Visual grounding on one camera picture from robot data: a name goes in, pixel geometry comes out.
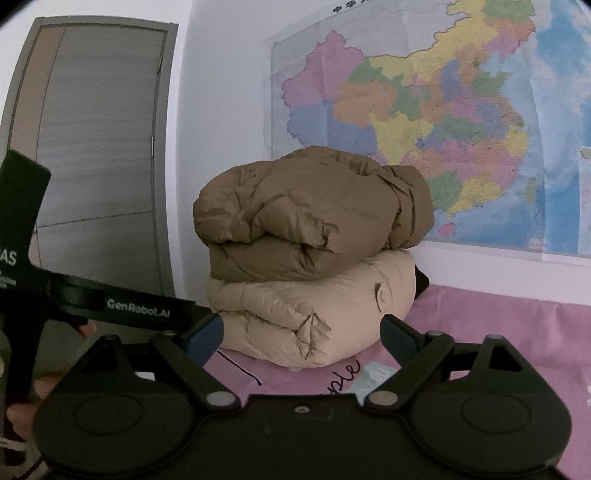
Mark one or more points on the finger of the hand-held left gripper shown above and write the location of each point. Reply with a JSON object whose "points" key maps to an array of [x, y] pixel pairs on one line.
{"points": [[198, 316]]}

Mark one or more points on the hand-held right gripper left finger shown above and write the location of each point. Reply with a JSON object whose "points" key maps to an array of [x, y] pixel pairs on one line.
{"points": [[205, 334]]}

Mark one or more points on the beige down jacket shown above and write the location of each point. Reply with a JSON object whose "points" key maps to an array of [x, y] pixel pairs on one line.
{"points": [[300, 314]]}

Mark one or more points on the person's left hand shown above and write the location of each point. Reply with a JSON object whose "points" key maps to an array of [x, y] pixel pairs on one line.
{"points": [[25, 420]]}

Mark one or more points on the colourful wall map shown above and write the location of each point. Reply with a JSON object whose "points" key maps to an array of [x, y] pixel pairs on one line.
{"points": [[438, 115]]}

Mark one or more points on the brown down jacket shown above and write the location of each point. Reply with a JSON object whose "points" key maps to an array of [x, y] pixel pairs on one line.
{"points": [[300, 212]]}

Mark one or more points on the grey door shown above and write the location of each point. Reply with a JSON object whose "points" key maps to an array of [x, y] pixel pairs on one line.
{"points": [[101, 138]]}

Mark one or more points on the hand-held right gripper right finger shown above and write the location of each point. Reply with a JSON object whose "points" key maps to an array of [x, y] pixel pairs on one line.
{"points": [[395, 337]]}

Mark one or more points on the pink printed bed sheet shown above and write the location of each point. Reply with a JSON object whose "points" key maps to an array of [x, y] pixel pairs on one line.
{"points": [[508, 318]]}

